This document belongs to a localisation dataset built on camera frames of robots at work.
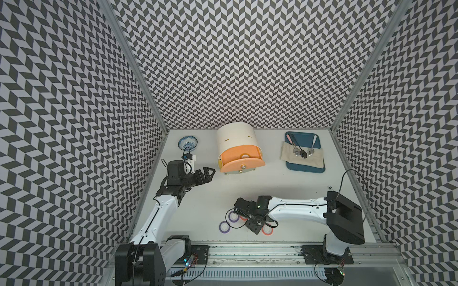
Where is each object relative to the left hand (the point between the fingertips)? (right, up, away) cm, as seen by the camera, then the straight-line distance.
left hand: (207, 173), depth 83 cm
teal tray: (+57, +17, +29) cm, 66 cm away
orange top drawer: (+16, +7, -1) cm, 17 cm away
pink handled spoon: (+49, +10, +22) cm, 55 cm away
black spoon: (+54, +8, +23) cm, 59 cm away
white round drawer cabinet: (+14, +19, +4) cm, 24 cm away
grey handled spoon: (+58, +10, +22) cm, 63 cm away
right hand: (+23, -22, -3) cm, 33 cm away
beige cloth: (+60, +5, +19) cm, 63 cm away
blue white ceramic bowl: (-17, +15, +27) cm, 35 cm away
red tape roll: (+28, -25, -4) cm, 37 cm away
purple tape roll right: (+12, -21, 0) cm, 24 cm away
